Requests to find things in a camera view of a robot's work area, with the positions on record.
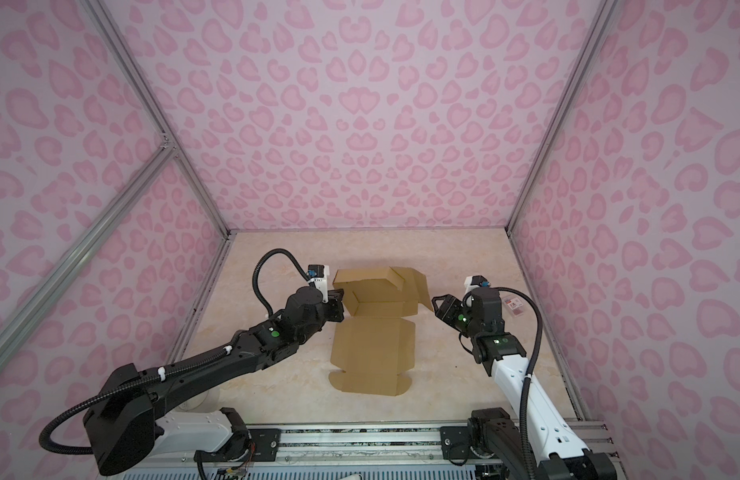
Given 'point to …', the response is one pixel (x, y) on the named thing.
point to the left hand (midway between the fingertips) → (346, 287)
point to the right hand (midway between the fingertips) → (438, 301)
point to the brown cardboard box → (375, 346)
